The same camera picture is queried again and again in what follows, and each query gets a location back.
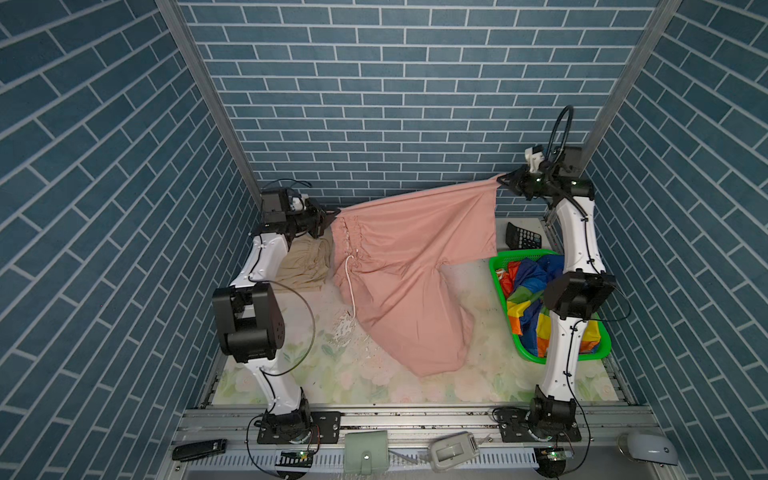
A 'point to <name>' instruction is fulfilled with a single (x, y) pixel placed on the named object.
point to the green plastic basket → (500, 257)
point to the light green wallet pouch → (366, 452)
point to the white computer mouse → (647, 448)
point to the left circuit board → (298, 459)
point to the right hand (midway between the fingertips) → (499, 174)
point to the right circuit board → (550, 461)
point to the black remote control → (197, 450)
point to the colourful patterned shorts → (524, 283)
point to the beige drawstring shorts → (308, 264)
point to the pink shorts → (390, 256)
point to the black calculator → (520, 238)
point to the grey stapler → (450, 450)
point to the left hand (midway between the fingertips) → (338, 208)
